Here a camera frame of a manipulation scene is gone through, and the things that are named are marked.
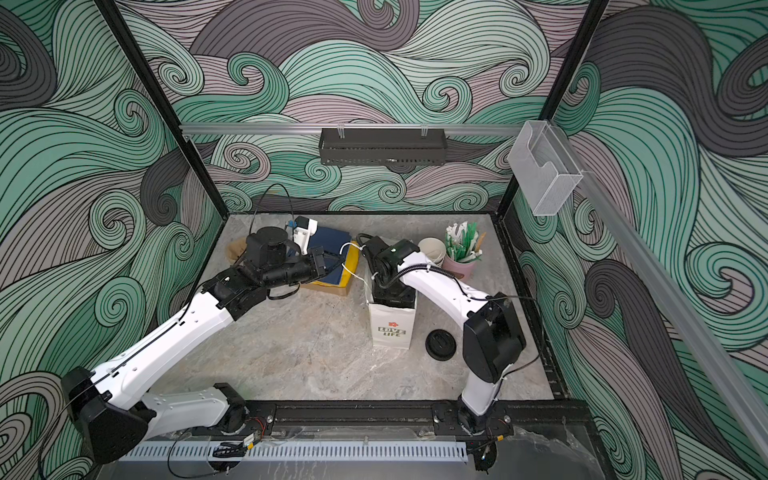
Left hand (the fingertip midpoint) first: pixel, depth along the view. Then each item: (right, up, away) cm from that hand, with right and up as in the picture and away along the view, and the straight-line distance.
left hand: (347, 257), depth 68 cm
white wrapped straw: (+31, +6, +21) cm, 38 cm away
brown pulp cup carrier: (-44, 0, +37) cm, 57 cm away
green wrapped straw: (+35, +5, +22) cm, 42 cm away
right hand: (+11, -14, +15) cm, 23 cm away
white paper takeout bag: (+11, -18, +6) cm, 22 cm away
